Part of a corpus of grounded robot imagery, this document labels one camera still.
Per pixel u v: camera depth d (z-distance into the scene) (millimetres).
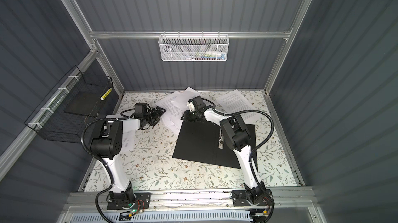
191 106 957
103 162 543
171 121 1020
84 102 788
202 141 937
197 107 831
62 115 704
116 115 1063
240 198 732
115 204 726
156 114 923
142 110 827
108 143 538
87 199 767
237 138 591
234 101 1153
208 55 917
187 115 908
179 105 1119
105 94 816
